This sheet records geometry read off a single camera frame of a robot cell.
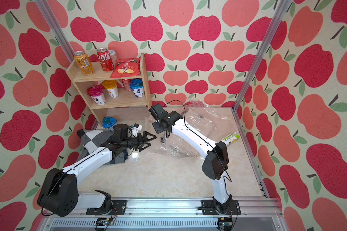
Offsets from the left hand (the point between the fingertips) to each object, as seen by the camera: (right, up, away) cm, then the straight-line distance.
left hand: (154, 143), depth 79 cm
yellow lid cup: (-30, +35, +12) cm, 47 cm away
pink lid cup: (-37, +30, +8) cm, 49 cm away
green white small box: (+49, 0, +17) cm, 52 cm away
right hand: (+4, +9, +5) cm, 11 cm away
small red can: (-22, +38, +19) cm, 48 cm away
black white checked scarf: (-42, +1, +12) cm, 43 cm away
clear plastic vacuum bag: (+35, +11, +24) cm, 44 cm away
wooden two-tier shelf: (-22, +27, +19) cm, 40 cm away
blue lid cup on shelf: (-13, +36, +14) cm, 41 cm away
